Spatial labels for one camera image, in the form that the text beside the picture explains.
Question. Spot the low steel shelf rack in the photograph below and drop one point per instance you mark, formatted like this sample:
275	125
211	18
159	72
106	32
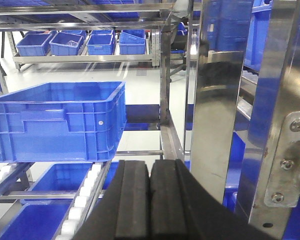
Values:
90	58

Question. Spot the tall steel rack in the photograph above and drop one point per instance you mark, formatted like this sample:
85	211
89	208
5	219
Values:
215	125

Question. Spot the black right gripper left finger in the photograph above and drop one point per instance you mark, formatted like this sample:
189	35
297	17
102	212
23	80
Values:
132	205

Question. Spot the black office chair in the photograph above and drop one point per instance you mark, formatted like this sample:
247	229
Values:
177	41

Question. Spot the row of small blue bins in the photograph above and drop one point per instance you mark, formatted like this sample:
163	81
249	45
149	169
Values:
32	46

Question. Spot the large blue plastic bin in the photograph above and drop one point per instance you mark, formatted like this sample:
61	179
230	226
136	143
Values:
35	222
258	37
62	177
122	13

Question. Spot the blue bin with white dot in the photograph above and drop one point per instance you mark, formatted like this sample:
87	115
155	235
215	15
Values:
52	140

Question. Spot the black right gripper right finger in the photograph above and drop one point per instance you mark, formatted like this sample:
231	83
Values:
170	205

